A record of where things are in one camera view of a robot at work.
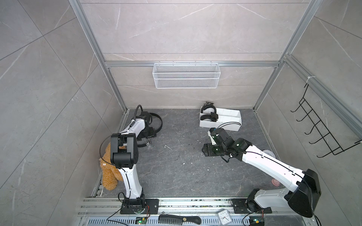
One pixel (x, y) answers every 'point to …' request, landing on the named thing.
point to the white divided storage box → (228, 119)
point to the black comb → (177, 220)
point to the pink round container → (269, 152)
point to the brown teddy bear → (111, 174)
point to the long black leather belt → (212, 117)
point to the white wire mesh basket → (186, 75)
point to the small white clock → (225, 217)
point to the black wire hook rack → (335, 151)
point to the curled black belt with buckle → (149, 142)
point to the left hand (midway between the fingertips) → (149, 135)
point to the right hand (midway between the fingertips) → (208, 149)
